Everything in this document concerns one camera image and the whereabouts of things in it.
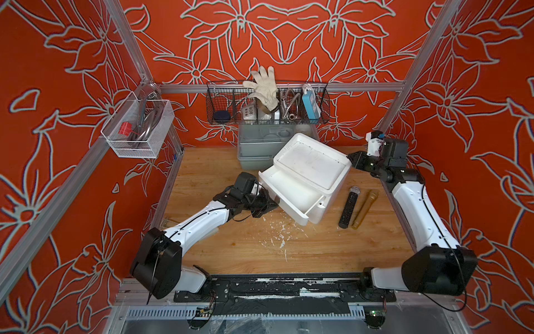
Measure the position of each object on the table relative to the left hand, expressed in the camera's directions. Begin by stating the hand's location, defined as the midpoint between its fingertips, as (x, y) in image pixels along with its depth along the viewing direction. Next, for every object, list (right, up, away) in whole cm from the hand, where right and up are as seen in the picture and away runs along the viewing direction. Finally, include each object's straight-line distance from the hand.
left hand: (280, 203), depth 78 cm
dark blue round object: (-27, +38, +19) cm, 51 cm away
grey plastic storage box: (-9, +25, +17) cm, 31 cm away
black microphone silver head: (+32, -5, +14) cm, 35 cm away
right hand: (+25, +19, 0) cm, 31 cm away
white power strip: (-13, +39, +16) cm, 44 cm away
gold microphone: (+43, -3, +17) cm, 46 cm away
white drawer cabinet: (+10, +9, -2) cm, 13 cm away
